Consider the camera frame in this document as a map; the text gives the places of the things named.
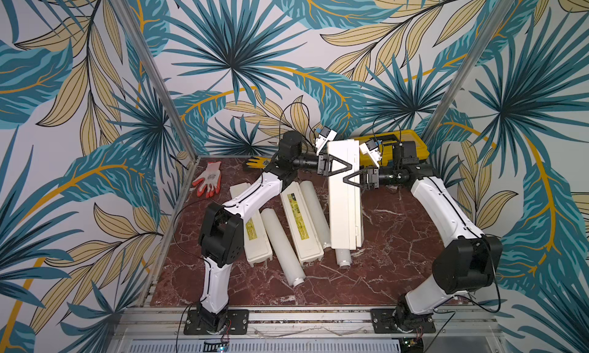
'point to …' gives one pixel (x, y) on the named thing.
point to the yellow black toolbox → (386, 142)
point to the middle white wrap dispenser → (302, 226)
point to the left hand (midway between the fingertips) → (349, 170)
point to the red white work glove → (211, 183)
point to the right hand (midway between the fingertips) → (344, 180)
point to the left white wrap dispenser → (257, 244)
